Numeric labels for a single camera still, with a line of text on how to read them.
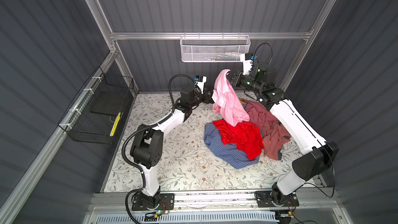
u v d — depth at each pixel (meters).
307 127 0.46
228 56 0.93
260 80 0.56
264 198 0.73
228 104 0.80
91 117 0.72
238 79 0.62
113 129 0.68
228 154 0.88
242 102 1.05
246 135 0.87
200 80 0.76
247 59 0.62
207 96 0.77
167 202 0.72
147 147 0.50
